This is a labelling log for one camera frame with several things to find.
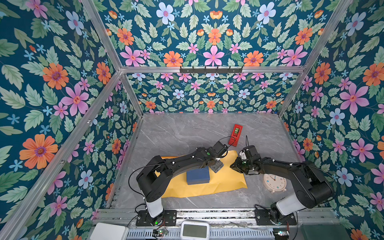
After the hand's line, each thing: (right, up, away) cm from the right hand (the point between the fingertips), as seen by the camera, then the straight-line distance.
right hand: (230, 165), depth 91 cm
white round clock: (+23, -8, -8) cm, 26 cm away
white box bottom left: (-63, -24, -23) cm, 71 cm away
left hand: (-8, +6, -6) cm, 12 cm away
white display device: (-21, -24, -23) cm, 39 cm away
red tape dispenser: (+5, +19, +10) cm, 22 cm away
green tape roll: (+6, +22, +10) cm, 25 cm away
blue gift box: (-18, -3, -9) cm, 21 cm away
